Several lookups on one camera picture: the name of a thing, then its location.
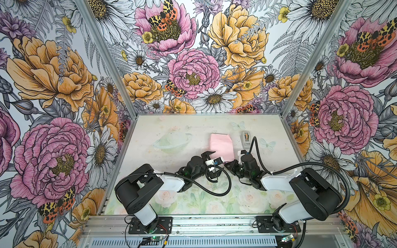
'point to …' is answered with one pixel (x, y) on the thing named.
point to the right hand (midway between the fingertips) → (224, 168)
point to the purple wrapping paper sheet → (222, 144)
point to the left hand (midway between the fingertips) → (216, 161)
